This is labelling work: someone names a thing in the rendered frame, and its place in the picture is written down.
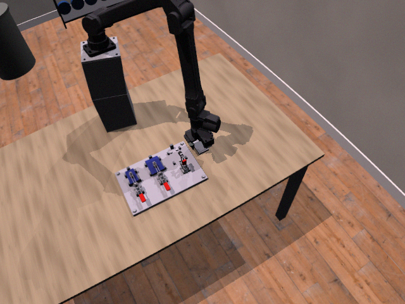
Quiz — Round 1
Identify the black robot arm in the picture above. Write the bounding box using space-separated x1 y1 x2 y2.
82 0 221 149

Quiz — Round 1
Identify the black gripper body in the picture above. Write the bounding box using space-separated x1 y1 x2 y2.
184 129 213 143

